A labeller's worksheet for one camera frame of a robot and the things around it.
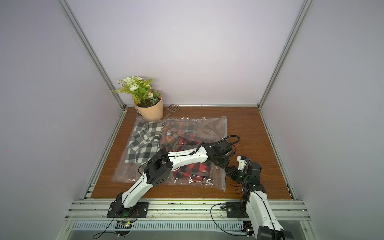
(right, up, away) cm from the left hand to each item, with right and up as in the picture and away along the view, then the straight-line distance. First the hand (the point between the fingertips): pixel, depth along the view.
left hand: (229, 165), depth 86 cm
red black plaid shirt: (-20, -3, -3) cm, 20 cm away
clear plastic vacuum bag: (-10, +20, +18) cm, 29 cm away
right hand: (-2, +1, -1) cm, 3 cm away
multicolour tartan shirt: (-31, +16, +12) cm, 37 cm away
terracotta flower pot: (-50, +31, +16) cm, 61 cm away
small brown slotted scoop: (-39, +35, +32) cm, 61 cm away
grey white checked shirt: (-54, +12, +11) cm, 56 cm away
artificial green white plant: (-55, +47, +6) cm, 73 cm away
